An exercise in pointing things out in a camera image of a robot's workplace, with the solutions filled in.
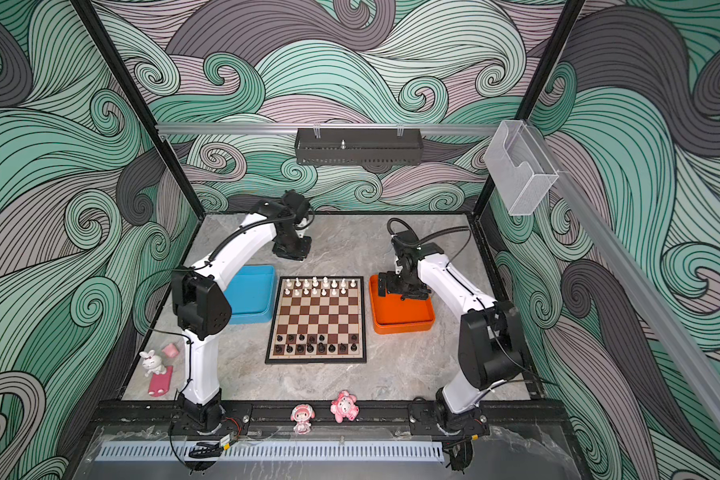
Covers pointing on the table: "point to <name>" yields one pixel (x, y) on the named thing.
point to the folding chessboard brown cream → (318, 320)
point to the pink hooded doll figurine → (302, 415)
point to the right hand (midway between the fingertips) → (396, 293)
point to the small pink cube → (171, 350)
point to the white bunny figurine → (152, 363)
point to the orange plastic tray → (392, 314)
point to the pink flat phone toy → (160, 383)
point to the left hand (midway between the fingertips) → (305, 255)
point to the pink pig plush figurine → (344, 407)
